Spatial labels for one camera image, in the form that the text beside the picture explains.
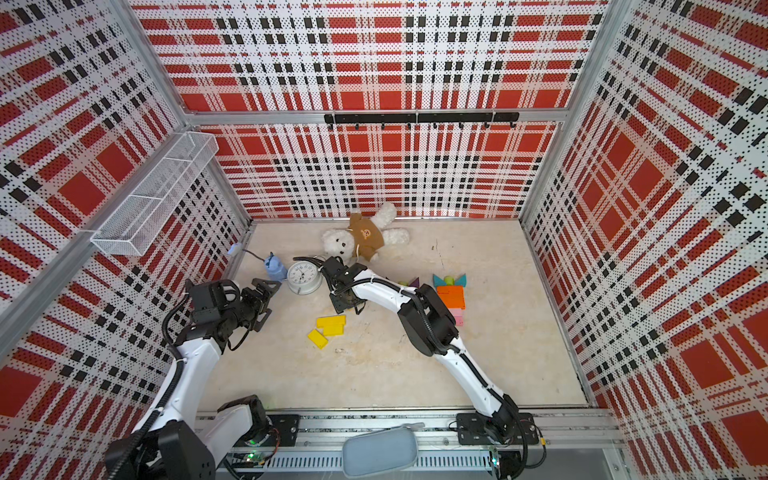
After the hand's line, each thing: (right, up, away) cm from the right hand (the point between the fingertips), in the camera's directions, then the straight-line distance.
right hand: (352, 300), depth 97 cm
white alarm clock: (-17, +7, +2) cm, 19 cm away
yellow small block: (-9, -11, -7) cm, 16 cm away
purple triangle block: (+21, +5, +4) cm, 22 cm away
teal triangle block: (+29, +5, +4) cm, 30 cm away
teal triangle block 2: (+37, +6, +4) cm, 38 cm away
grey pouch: (+12, -31, -28) cm, 43 cm away
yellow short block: (-5, -8, -6) cm, 11 cm away
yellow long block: (-3, -6, -4) cm, 8 cm away
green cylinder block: (+33, +6, +5) cm, 34 cm away
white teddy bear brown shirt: (+3, +21, +10) cm, 23 cm away
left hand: (-18, +4, -14) cm, 23 cm away
